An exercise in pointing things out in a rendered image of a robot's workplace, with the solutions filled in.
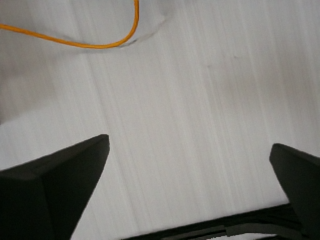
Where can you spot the yellow cable with blue plug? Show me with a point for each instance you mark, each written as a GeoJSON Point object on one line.
{"type": "Point", "coordinates": [136, 19]}

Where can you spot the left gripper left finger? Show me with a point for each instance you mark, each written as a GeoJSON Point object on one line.
{"type": "Point", "coordinates": [44, 199]}

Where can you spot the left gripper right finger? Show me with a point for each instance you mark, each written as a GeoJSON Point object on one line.
{"type": "Point", "coordinates": [298, 174]}

